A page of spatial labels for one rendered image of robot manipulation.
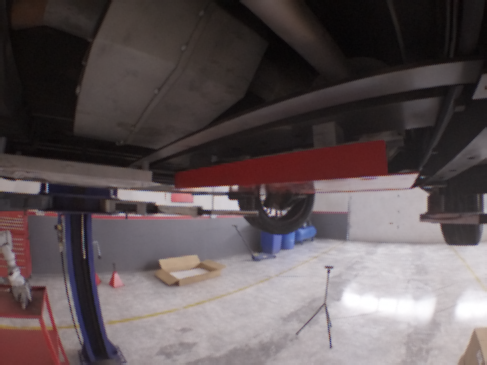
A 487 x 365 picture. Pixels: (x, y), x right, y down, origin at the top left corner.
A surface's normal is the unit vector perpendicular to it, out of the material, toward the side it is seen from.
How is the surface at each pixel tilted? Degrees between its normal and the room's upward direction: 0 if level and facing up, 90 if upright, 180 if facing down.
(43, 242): 90
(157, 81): 166
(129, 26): 123
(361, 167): 92
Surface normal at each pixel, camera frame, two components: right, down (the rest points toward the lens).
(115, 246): 0.72, -0.05
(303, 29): 0.32, 0.87
